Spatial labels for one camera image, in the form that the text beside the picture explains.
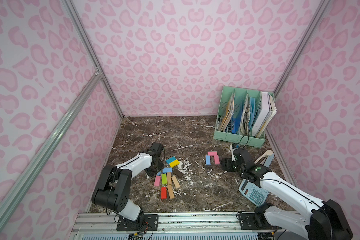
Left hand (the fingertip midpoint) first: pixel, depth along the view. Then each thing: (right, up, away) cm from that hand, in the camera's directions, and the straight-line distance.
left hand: (159, 167), depth 92 cm
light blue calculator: (+54, -12, -12) cm, 57 cm away
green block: (+4, -6, -6) cm, 9 cm away
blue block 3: (+5, -1, -2) cm, 6 cm away
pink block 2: (0, -6, -6) cm, 9 cm away
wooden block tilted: (+10, -7, -6) cm, 14 cm away
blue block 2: (+1, -3, -4) cm, 5 cm away
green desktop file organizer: (+51, +32, -1) cm, 60 cm away
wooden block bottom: (+8, -11, -10) cm, 17 cm away
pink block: (+36, +4, +1) cm, 36 cm away
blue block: (+30, +4, +3) cm, 31 cm away
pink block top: (+34, +8, +6) cm, 35 cm away
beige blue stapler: (+66, +5, 0) cm, 66 cm away
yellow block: (+9, +2, +2) cm, 10 cm away
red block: (+4, -12, -10) cm, 16 cm away
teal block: (+7, +4, +3) cm, 9 cm away
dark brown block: (+12, -3, -2) cm, 12 cm away
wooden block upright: (+7, -5, -6) cm, 10 cm away
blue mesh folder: (+49, +28, +5) cm, 56 cm away
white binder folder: (+63, +32, -2) cm, 71 cm away
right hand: (+39, +6, -7) cm, 40 cm away
